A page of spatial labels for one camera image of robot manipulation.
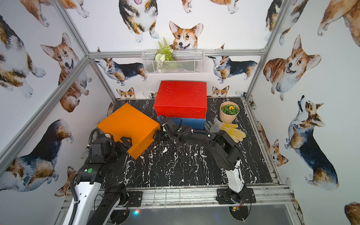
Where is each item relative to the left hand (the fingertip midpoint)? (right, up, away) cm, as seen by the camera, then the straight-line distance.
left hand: (128, 140), depth 76 cm
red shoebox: (+31, +23, +13) cm, 41 cm away
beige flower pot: (+61, +16, +22) cm, 66 cm away
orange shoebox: (-7, +8, +17) cm, 20 cm away
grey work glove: (+51, +5, +23) cm, 56 cm away
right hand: (+12, -1, +10) cm, 16 cm away
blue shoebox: (+36, +7, +22) cm, 43 cm away
